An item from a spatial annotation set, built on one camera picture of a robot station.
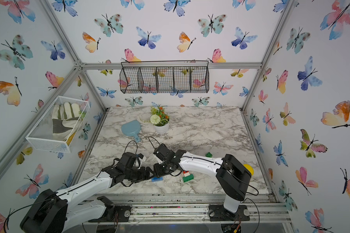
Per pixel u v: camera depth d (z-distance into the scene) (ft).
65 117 2.52
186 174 2.75
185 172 2.72
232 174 1.59
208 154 3.06
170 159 2.08
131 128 3.56
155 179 2.70
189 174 2.78
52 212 1.32
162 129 3.29
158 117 3.03
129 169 2.30
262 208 2.52
